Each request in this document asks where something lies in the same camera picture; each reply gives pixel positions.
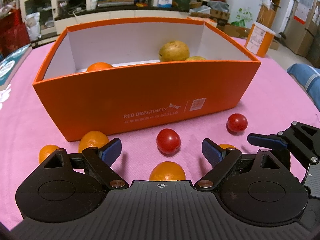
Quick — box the small orange kumquat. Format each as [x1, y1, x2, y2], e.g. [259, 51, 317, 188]
[219, 144, 236, 149]
[39, 145, 59, 164]
[78, 131, 109, 152]
[149, 161, 185, 181]

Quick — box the red cherry tomato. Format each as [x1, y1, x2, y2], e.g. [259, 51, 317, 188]
[227, 113, 248, 133]
[156, 128, 181, 155]

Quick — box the large orange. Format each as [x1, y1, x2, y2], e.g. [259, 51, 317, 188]
[86, 62, 113, 72]

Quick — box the small yellow potato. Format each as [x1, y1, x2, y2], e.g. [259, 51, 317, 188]
[185, 56, 206, 61]

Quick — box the large yellow potato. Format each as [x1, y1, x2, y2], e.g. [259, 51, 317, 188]
[158, 41, 190, 62]

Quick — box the blue striped cushion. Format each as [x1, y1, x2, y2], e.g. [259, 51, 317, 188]
[287, 63, 319, 108]

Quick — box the orange cardboard box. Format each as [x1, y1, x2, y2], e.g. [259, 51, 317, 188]
[33, 17, 260, 141]

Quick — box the pink flower tablecloth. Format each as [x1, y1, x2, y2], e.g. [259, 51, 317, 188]
[1, 44, 319, 229]

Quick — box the orange white canister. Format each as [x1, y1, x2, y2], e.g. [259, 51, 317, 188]
[245, 22, 276, 57]

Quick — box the teal book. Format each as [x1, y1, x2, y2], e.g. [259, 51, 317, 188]
[0, 44, 32, 90]

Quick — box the white tv cabinet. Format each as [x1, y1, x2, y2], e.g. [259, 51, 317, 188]
[55, 8, 189, 35]

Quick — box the white chest freezer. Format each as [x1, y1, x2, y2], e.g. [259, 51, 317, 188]
[226, 0, 263, 29]

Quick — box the red gift bag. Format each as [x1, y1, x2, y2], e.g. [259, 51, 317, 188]
[1, 9, 30, 57]

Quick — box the white glass door cabinet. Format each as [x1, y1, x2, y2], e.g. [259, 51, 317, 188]
[20, 0, 58, 35]

